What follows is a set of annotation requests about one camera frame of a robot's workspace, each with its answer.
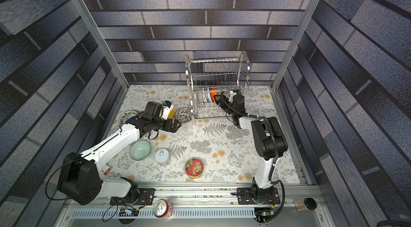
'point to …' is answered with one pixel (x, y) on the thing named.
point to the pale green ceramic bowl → (139, 150)
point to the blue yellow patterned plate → (126, 115)
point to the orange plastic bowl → (213, 93)
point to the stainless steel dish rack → (207, 78)
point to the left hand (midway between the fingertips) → (174, 121)
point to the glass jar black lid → (303, 204)
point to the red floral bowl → (193, 167)
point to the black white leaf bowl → (183, 114)
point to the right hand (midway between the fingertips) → (216, 97)
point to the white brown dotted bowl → (204, 97)
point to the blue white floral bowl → (208, 96)
